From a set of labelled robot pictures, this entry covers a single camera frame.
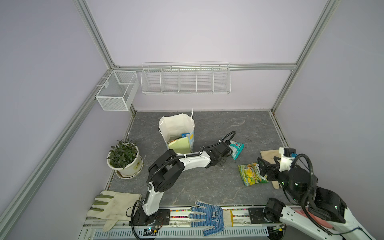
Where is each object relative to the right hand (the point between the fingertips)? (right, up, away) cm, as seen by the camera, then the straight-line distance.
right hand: (267, 159), depth 64 cm
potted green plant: (-68, -2, +11) cm, 69 cm away
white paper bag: (-43, +11, +32) cm, 55 cm away
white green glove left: (-75, -28, +13) cm, 81 cm away
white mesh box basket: (-85, +38, +37) cm, 100 cm away
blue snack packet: (-39, +9, +31) cm, 51 cm away
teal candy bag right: (-5, 0, +30) cm, 30 cm away
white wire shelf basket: (-38, +46, +32) cm, 68 cm away
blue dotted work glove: (-22, -31, +10) cm, 39 cm away
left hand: (-17, -5, +27) cm, 32 cm away
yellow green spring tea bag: (0, -13, +20) cm, 24 cm away
